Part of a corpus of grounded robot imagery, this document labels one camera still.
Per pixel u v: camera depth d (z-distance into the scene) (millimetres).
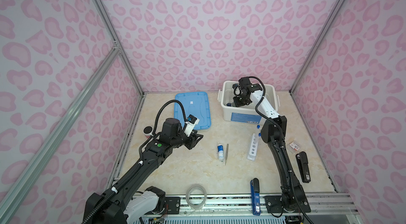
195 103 1143
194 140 677
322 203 746
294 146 902
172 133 617
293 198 629
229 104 1094
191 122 678
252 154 855
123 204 417
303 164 820
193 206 704
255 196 724
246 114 923
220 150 885
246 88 823
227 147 924
